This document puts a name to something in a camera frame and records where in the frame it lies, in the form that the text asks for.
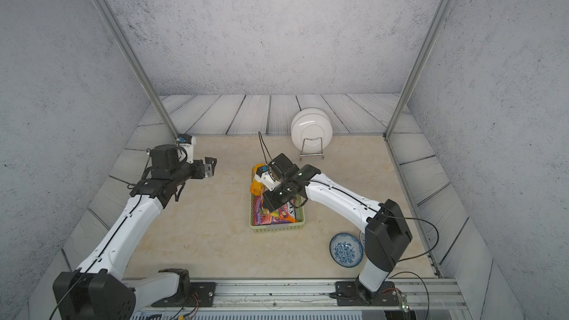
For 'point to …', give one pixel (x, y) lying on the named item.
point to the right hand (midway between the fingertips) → (264, 206)
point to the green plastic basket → (279, 228)
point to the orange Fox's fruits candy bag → (263, 216)
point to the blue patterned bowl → (346, 250)
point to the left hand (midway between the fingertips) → (207, 158)
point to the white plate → (311, 130)
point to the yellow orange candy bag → (255, 185)
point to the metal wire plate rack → (314, 154)
